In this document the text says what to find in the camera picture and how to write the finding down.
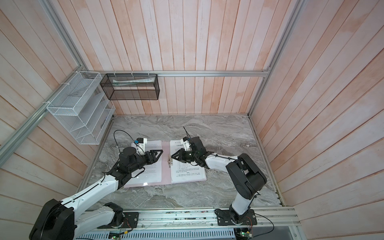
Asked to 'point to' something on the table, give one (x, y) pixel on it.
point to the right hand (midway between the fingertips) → (172, 157)
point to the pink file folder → (166, 170)
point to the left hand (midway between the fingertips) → (160, 154)
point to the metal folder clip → (170, 161)
